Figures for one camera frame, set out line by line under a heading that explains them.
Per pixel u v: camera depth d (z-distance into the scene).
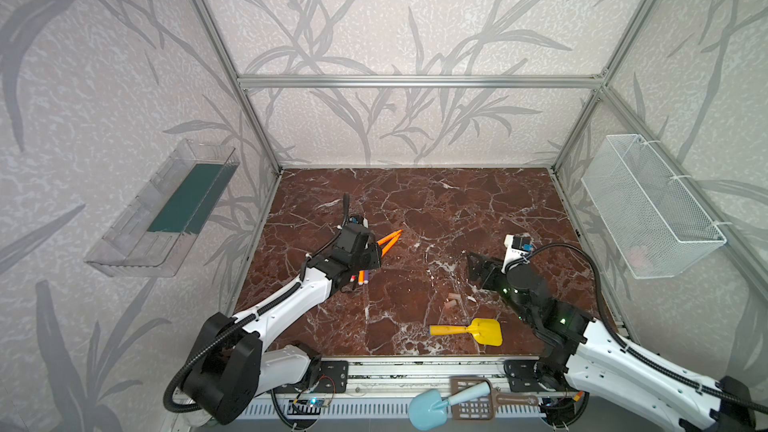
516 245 0.66
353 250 0.65
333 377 0.73
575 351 0.53
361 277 0.90
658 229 0.62
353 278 0.89
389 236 1.00
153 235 0.63
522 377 0.73
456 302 0.86
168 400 0.38
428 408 0.68
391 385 0.73
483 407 0.70
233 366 0.40
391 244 0.99
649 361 0.47
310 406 0.72
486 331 0.80
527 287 0.54
